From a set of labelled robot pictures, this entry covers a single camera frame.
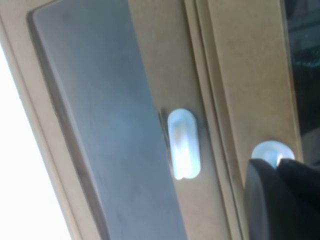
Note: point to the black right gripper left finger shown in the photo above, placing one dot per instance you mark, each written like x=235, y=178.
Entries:
x=273, y=212

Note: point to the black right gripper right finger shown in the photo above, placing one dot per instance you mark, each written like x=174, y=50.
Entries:
x=302, y=179

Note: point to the cardboard drawer with window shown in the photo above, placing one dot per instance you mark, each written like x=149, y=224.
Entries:
x=100, y=112
x=268, y=54

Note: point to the white plastic handle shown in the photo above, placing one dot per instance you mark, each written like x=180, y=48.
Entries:
x=272, y=152
x=184, y=144

